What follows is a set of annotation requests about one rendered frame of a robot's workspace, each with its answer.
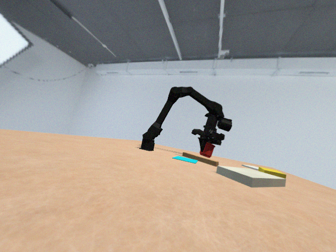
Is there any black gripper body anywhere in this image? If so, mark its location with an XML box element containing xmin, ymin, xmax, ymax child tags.
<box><xmin>192</xmin><ymin>123</ymin><xmax>221</xmax><ymax>145</ymax></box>

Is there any yellow flat bar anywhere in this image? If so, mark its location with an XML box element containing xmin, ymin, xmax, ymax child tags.
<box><xmin>258</xmin><ymin>167</ymin><xmax>286</xmax><ymax>179</ymax></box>

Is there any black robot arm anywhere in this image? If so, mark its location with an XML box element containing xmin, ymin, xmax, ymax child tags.
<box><xmin>139</xmin><ymin>87</ymin><xmax>232</xmax><ymax>151</ymax></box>

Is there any red translucent cup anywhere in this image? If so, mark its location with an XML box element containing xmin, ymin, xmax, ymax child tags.
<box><xmin>200</xmin><ymin>143</ymin><xmax>216</xmax><ymax>158</ymax></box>

